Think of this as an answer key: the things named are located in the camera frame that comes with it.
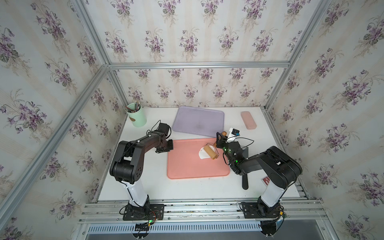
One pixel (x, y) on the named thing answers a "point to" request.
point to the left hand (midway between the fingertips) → (170, 149)
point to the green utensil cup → (135, 112)
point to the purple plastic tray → (199, 121)
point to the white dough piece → (203, 154)
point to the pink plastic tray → (183, 160)
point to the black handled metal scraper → (245, 178)
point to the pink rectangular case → (248, 120)
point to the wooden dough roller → (211, 149)
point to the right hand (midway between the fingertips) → (219, 134)
